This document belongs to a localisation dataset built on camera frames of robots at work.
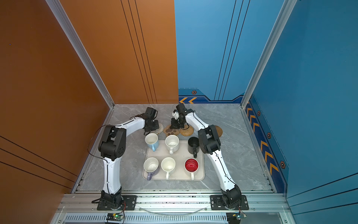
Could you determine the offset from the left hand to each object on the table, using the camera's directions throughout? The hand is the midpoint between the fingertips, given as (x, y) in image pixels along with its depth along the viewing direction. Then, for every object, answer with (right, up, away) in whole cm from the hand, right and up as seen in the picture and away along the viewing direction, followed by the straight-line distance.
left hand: (157, 125), depth 105 cm
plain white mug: (+11, -22, -21) cm, 33 cm away
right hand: (+10, -1, 0) cm, 10 cm away
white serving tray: (+18, -20, -15) cm, 30 cm away
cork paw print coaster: (+9, -4, -2) cm, 10 cm away
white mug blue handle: (-1, -10, -12) cm, 15 cm away
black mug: (+27, -12, -13) cm, 33 cm away
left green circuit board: (-15, -45, -34) cm, 58 cm away
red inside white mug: (+25, -23, -20) cm, 40 cm away
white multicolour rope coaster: (+2, -4, -3) cm, 5 cm away
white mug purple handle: (0, -23, -20) cm, 31 cm away
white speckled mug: (+12, -11, -9) cm, 19 cm away
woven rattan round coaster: (+23, -3, -3) cm, 24 cm away
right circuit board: (+46, -45, -35) cm, 73 cm away
